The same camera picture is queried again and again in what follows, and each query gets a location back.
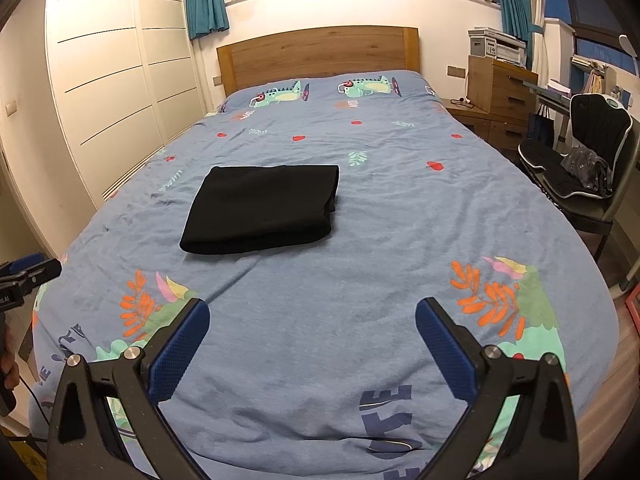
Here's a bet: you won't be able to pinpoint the white wardrobe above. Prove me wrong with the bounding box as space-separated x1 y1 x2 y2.
0 0 208 261

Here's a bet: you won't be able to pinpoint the wooden drawer chest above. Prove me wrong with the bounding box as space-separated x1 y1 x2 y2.
466 55 538 120

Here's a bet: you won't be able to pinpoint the blue patterned bed sheet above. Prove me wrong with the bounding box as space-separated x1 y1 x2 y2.
29 70 618 479

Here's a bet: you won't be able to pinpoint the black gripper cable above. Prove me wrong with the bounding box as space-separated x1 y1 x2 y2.
0 376 57 443

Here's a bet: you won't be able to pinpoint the dark blue bag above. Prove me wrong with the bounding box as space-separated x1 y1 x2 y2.
526 104 555 148

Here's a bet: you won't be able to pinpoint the person's left hand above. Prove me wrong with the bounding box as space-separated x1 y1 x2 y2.
1 312 20 417

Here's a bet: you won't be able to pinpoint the white printer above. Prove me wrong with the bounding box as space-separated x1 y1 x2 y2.
468 27 526 67

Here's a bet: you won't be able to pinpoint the wooden headboard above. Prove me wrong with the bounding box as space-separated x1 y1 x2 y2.
216 25 421 94

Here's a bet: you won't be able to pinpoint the black office chair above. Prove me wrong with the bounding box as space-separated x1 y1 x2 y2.
518 93 639 259

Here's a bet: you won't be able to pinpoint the teal curtain right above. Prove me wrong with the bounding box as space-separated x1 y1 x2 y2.
499 0 547 74

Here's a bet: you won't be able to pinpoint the grey desk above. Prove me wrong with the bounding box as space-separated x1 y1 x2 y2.
523 82 570 152

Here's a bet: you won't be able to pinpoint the wooden nightstand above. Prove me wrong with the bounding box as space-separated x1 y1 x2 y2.
444 100 527 156

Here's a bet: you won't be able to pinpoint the black pants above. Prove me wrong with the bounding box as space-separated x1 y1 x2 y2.
180 165 340 256

